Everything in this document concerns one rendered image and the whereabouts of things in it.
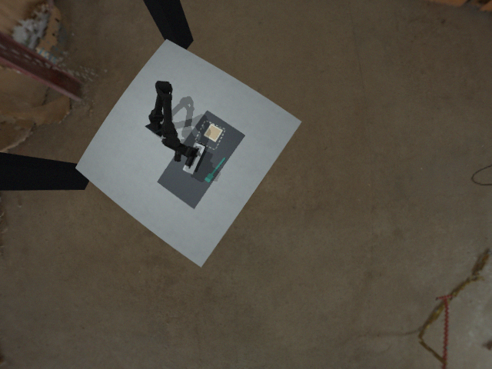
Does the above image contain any tan square tile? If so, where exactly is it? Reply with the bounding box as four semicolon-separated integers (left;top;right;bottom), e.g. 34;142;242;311
204;123;223;142

